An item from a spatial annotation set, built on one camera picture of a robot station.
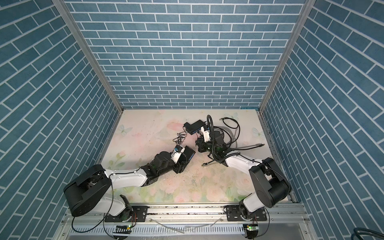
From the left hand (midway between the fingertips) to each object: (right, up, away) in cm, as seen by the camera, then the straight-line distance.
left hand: (185, 158), depth 86 cm
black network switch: (+3, +17, +20) cm, 26 cm away
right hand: (+5, +11, +2) cm, 12 cm away
